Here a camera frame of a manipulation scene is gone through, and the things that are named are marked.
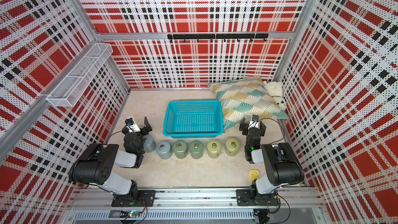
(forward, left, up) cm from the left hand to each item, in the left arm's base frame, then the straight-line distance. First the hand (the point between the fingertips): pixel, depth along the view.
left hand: (141, 119), depth 89 cm
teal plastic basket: (+8, -29, -13) cm, 33 cm away
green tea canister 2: (-16, -33, -4) cm, 37 cm away
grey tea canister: (-17, -15, -5) cm, 23 cm away
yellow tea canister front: (-17, -42, -4) cm, 46 cm away
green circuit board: (-45, -3, -11) cm, 46 cm away
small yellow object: (-28, -63, -11) cm, 70 cm away
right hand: (+1, -67, -3) cm, 67 cm away
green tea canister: (-17, -24, -5) cm, 30 cm away
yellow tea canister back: (-15, -52, -4) cm, 55 cm away
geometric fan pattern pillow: (+12, -60, +4) cm, 61 cm away
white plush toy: (+29, -88, -5) cm, 92 cm away
